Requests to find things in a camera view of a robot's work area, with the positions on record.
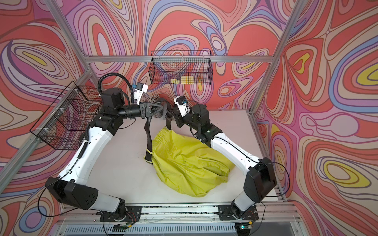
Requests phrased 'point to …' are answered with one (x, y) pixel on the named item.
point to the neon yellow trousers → (188, 164)
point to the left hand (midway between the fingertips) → (163, 109)
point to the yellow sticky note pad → (187, 79)
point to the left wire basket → (63, 125)
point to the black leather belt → (149, 147)
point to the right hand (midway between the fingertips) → (172, 113)
